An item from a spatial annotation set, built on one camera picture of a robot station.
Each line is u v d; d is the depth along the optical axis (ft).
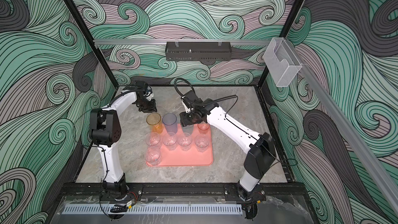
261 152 1.35
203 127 3.12
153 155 2.76
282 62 2.56
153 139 2.80
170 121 2.83
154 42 6.56
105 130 1.79
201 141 2.94
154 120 2.86
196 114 1.78
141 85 2.69
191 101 1.95
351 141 1.66
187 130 3.02
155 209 2.29
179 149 2.88
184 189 2.50
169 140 2.93
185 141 2.94
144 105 2.80
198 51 3.10
